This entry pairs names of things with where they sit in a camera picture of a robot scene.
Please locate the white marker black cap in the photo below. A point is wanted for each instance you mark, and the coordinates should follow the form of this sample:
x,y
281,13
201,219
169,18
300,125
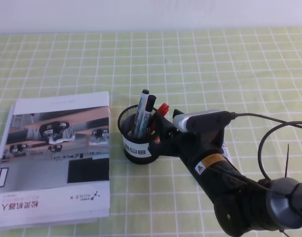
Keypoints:
x,y
146,116

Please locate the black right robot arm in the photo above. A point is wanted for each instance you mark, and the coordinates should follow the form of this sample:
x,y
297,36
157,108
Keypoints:
x,y
240,204

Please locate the stack of printed brochures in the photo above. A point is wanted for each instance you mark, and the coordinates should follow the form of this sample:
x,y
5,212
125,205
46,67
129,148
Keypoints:
x,y
54,161

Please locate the grey marker black cap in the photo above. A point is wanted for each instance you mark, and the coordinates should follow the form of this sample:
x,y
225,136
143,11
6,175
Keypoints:
x,y
139,112

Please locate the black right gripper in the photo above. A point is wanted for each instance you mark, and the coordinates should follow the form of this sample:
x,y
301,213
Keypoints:
x,y
201,153

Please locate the white paint marker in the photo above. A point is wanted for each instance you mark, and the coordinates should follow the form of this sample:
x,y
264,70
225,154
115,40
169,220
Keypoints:
x,y
226,153

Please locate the black mesh pen holder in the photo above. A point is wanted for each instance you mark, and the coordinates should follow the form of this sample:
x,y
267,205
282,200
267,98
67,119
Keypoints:
x,y
136,150

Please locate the red gel pen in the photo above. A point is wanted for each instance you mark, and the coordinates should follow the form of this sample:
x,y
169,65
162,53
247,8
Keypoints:
x,y
162,110

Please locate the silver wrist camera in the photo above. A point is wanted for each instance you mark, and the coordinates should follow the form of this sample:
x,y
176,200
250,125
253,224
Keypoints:
x,y
205,121

